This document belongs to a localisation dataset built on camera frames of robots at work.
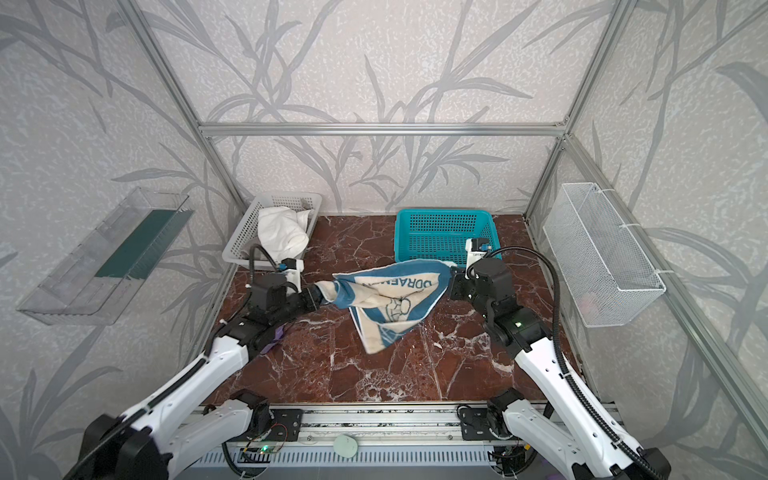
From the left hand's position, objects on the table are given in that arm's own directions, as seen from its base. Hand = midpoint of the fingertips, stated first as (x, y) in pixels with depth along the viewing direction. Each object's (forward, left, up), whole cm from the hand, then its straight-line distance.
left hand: (334, 281), depth 81 cm
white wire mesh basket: (-9, -61, +18) cm, 65 cm away
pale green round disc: (-36, -6, -14) cm, 40 cm away
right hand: (+1, -31, +9) cm, 32 cm away
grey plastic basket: (+27, +38, -12) cm, 48 cm away
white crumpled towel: (+22, +22, -6) cm, 32 cm away
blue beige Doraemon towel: (-3, -15, -6) cm, 16 cm away
